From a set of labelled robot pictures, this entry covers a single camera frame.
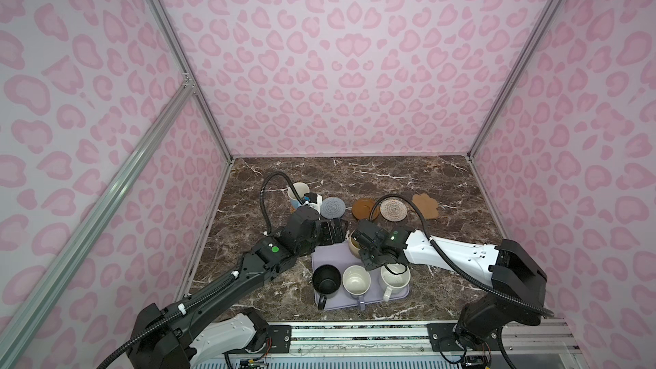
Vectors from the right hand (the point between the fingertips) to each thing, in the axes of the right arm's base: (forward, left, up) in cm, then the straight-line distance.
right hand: (368, 258), depth 82 cm
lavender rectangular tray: (+3, +10, -4) cm, 11 cm away
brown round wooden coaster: (+21, +1, -5) cm, 22 cm away
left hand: (+5, +9, +14) cm, 18 cm away
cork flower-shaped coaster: (+27, -26, -10) cm, 39 cm away
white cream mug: (-6, -9, -5) cm, 12 cm away
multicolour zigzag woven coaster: (+22, -11, -6) cm, 25 cm away
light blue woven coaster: (+22, +13, -5) cm, 26 cm away
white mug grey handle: (-5, +4, -6) cm, 9 cm away
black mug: (-6, +14, -5) cm, 15 cm away
